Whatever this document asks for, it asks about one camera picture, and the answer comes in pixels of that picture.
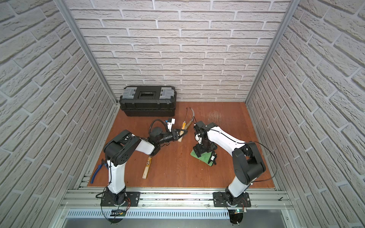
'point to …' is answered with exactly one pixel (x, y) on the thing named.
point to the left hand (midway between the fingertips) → (189, 131)
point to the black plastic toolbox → (147, 100)
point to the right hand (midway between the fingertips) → (206, 152)
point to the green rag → (204, 158)
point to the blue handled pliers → (98, 167)
